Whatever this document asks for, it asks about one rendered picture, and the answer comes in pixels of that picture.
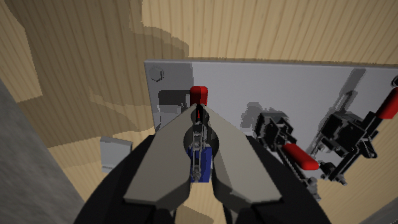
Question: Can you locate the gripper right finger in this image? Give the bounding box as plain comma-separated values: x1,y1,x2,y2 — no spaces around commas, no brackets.
199,103,331,224

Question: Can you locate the dark blue rectangular block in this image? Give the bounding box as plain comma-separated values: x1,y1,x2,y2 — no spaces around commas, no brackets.
186,144,212,183

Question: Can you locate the red-handled toggle clamp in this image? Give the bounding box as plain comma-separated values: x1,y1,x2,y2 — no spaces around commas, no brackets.
190,86,208,183

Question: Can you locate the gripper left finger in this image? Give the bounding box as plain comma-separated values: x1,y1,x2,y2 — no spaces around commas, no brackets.
73,103,199,224

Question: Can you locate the grey metal fixture plate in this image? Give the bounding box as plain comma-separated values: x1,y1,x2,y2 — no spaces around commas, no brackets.
144,59,398,167

